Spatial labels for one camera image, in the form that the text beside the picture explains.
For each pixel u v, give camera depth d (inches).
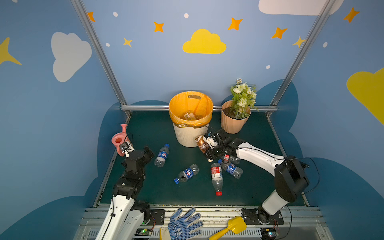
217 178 32.4
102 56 34.0
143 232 27.9
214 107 48.4
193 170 33.8
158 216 29.5
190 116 38.8
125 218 19.1
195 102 38.8
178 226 28.2
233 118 38.8
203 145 33.4
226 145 26.1
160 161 36.3
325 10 27.8
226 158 36.3
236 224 28.4
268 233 28.1
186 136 35.6
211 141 30.8
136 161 20.7
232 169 33.9
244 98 35.0
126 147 24.2
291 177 17.9
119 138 35.6
